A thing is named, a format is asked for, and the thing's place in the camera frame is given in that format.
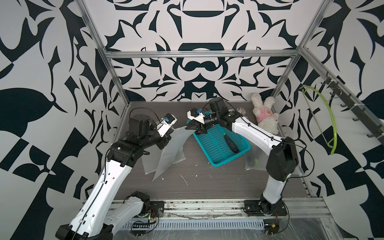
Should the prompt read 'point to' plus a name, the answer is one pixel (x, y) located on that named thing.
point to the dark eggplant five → (233, 146)
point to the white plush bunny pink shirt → (262, 112)
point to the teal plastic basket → (213, 144)
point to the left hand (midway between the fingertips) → (167, 126)
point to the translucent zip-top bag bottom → (160, 160)
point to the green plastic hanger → (334, 149)
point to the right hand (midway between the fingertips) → (187, 122)
